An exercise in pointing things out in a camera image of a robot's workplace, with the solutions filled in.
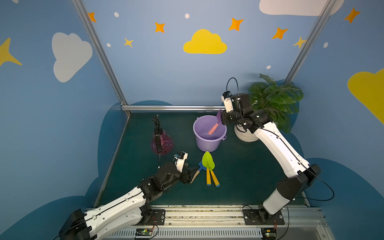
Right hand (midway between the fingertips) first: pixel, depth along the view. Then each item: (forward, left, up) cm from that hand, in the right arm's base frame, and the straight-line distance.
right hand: (224, 112), depth 77 cm
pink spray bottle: (-11, +35, -15) cm, 39 cm away
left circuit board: (-52, +38, -33) cm, 73 cm away
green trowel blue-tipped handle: (-25, +2, -31) cm, 39 cm away
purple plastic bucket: (+7, +11, -21) cm, 25 cm away
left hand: (-23, +15, -16) cm, 32 cm away
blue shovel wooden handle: (-17, +11, -31) cm, 37 cm away
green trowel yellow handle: (-14, +7, -31) cm, 35 cm away
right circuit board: (-48, -24, -34) cm, 64 cm away
